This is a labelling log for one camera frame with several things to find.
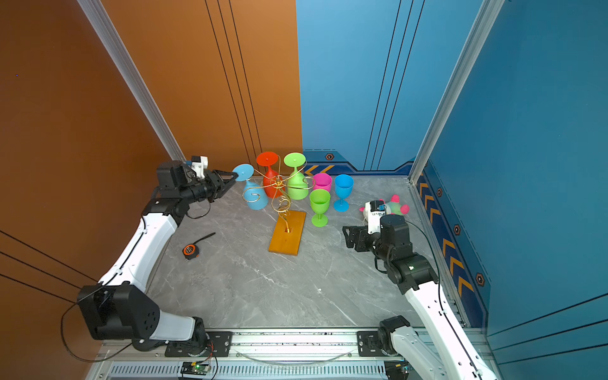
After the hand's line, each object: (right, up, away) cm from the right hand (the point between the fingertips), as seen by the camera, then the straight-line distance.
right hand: (352, 227), depth 73 cm
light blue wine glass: (-32, +10, +9) cm, 35 cm away
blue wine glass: (+1, +14, +24) cm, 28 cm away
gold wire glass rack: (-24, +8, +10) cm, 27 cm away
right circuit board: (+13, -42, -4) cm, 44 cm away
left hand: (-36, +17, +2) cm, 40 cm away
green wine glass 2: (-17, +13, +6) cm, 22 cm away
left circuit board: (-48, -42, -3) cm, 64 cm away
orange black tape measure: (-60, -11, +18) cm, 63 cm away
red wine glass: (-25, +13, +2) cm, 28 cm away
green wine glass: (-9, +8, +24) cm, 27 cm away
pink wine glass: (-9, +16, +23) cm, 30 cm away
